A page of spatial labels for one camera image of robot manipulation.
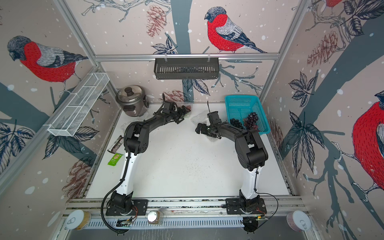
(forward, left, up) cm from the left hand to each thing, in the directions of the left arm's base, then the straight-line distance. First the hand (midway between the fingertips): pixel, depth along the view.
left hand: (191, 111), depth 106 cm
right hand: (-14, -8, -3) cm, 16 cm away
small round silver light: (-64, +14, +3) cm, 66 cm away
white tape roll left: (-65, +50, -2) cm, 82 cm away
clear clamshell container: (+9, 0, -4) cm, 10 cm away
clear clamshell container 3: (-9, +49, -8) cm, 51 cm away
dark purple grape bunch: (-10, -41, -1) cm, 42 cm away
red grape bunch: (+7, +2, -3) cm, 8 cm away
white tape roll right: (-65, -50, -2) cm, 82 cm away
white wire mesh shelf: (-27, +59, +24) cm, 69 cm away
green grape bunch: (-2, +2, -2) cm, 3 cm away
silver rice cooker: (+2, +39, +9) cm, 41 cm away
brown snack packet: (-24, +49, -6) cm, 55 cm away
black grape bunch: (-8, -33, -4) cm, 34 cm away
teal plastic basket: (+10, -39, -7) cm, 41 cm away
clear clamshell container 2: (-1, -7, -7) cm, 11 cm away
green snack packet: (-34, +46, -7) cm, 58 cm away
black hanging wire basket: (+24, +3, +20) cm, 31 cm away
